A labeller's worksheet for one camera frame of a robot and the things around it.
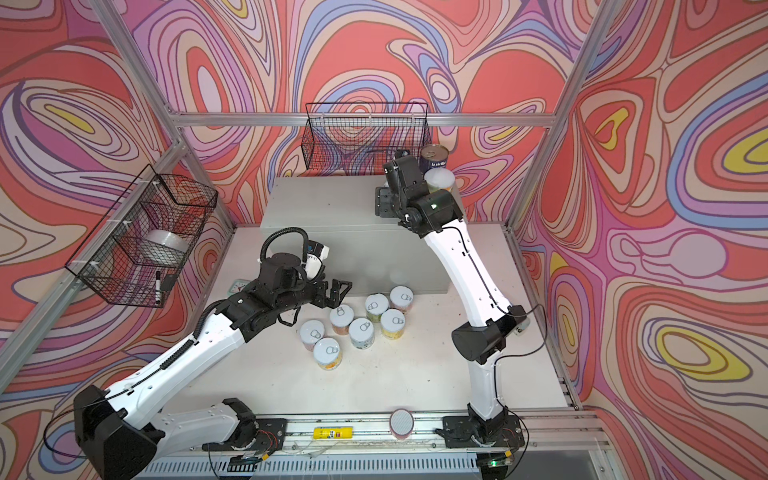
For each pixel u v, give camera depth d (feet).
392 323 2.85
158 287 2.36
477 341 1.82
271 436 2.37
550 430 2.50
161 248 2.31
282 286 1.84
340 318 2.90
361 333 2.82
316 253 2.11
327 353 2.69
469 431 2.41
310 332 2.77
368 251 2.85
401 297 3.05
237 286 3.25
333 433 2.36
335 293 2.18
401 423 2.31
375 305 2.98
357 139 3.05
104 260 2.15
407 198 1.69
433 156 2.46
